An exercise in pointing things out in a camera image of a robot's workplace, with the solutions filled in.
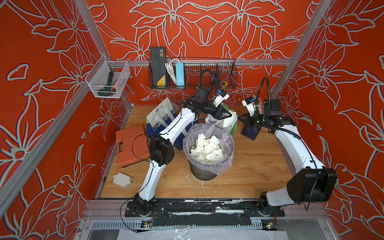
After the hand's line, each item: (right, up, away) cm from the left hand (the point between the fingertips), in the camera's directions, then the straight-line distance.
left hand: (229, 111), depth 80 cm
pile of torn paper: (-12, -20, -2) cm, 24 cm away
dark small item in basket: (-3, +25, +19) cm, 31 cm away
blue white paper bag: (-39, -3, +8) cm, 40 cm away
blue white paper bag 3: (+19, -12, +15) cm, 27 cm away
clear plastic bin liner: (-4, -16, -10) cm, 20 cm away
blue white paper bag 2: (-27, -16, -10) cm, 33 cm away
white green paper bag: (-1, -7, 0) cm, 7 cm away
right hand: (+4, -2, 0) cm, 5 cm away
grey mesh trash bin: (-15, -33, -2) cm, 37 cm away
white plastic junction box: (-58, -37, 0) cm, 69 cm away
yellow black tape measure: (0, +19, +15) cm, 24 cm away
